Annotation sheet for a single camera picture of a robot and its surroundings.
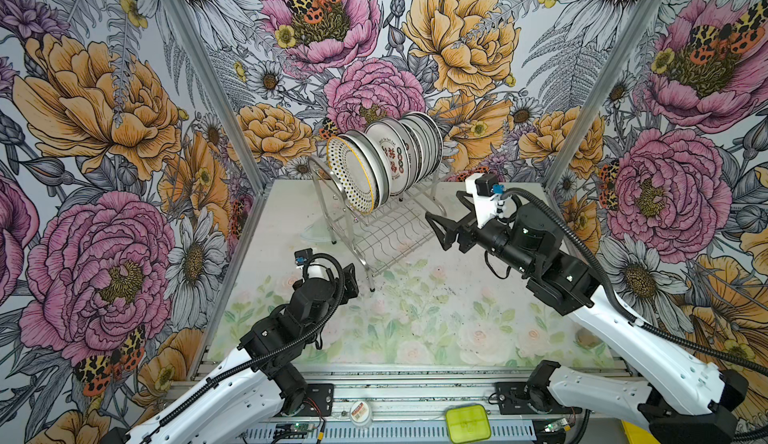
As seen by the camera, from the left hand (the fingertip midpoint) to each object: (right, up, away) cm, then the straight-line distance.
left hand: (337, 279), depth 75 cm
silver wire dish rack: (+16, +12, +27) cm, 34 cm away
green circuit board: (-8, -34, -4) cm, 35 cm away
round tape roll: (+7, -26, -11) cm, 29 cm away
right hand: (+24, +16, -12) cm, 32 cm away
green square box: (+31, -32, -5) cm, 45 cm away
